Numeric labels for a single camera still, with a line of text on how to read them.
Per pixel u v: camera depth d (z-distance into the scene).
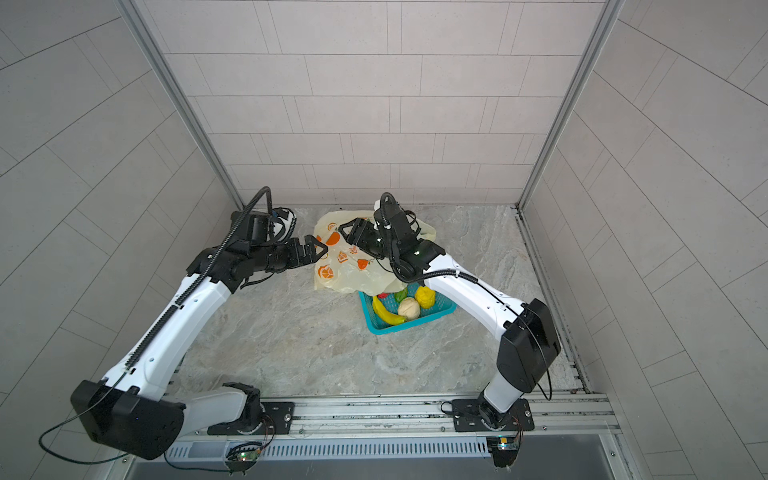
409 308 0.83
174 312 0.43
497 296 0.46
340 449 1.45
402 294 0.89
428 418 0.72
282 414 0.71
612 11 0.71
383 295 0.80
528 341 0.42
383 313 0.86
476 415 0.63
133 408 0.36
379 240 0.64
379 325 0.86
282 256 0.63
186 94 0.87
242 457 0.64
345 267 0.77
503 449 0.67
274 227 0.65
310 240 0.65
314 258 0.65
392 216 0.55
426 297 0.87
